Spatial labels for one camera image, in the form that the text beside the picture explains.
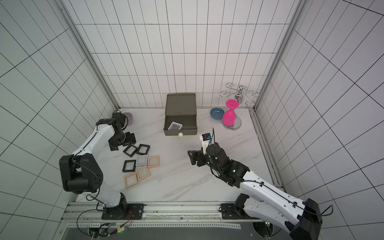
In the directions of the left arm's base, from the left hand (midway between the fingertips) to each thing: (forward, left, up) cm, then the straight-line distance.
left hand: (125, 147), depth 85 cm
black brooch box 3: (-8, -2, -9) cm, 12 cm away
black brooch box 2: (+5, -6, -13) cm, 15 cm away
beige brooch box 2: (-12, -11, -10) cm, 18 cm away
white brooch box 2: (-3, -8, -10) cm, 13 cm away
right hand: (-7, -38, +9) cm, 40 cm away
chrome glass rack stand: (+27, -68, +19) cm, 76 cm away
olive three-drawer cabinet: (+19, -32, +8) cm, 38 cm away
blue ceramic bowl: (+35, -58, -8) cm, 68 cm away
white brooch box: (+13, -29, +5) cm, 32 cm away
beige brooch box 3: (-15, -4, -10) cm, 19 cm away
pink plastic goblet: (+16, -62, +10) cm, 64 cm away
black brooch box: (+4, +2, -11) cm, 12 cm away
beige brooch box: (-4, -15, -10) cm, 19 cm away
